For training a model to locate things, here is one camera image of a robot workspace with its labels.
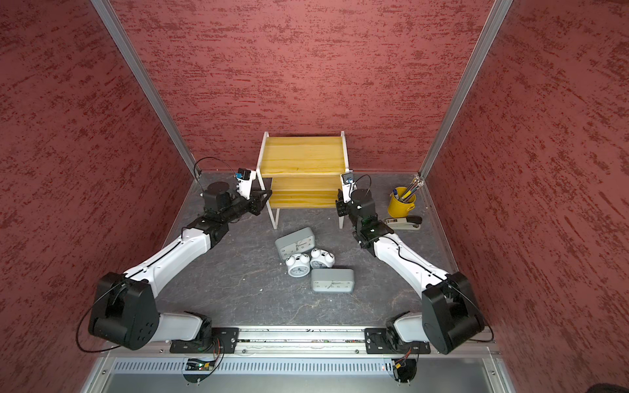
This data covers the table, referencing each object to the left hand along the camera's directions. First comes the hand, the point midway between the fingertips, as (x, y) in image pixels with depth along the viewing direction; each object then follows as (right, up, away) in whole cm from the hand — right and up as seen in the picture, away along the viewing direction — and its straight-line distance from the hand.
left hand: (268, 194), depth 83 cm
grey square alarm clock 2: (+22, -29, -3) cm, 37 cm away
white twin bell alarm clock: (+11, -25, 0) cm, 27 cm away
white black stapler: (+56, -12, +17) cm, 59 cm away
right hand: (+26, +1, +1) cm, 26 cm away
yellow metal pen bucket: (+50, -6, +16) cm, 53 cm away
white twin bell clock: (+19, -23, +1) cm, 29 cm away
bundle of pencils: (+56, +4, +12) cm, 58 cm away
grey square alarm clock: (+11, -18, +7) cm, 22 cm away
